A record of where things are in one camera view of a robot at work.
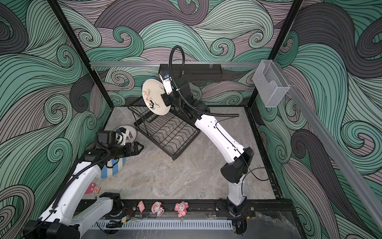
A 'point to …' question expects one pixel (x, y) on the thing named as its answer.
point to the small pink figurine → (141, 206)
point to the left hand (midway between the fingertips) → (137, 146)
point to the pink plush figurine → (181, 208)
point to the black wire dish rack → (171, 133)
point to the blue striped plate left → (111, 168)
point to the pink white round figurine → (156, 208)
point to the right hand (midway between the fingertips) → (166, 87)
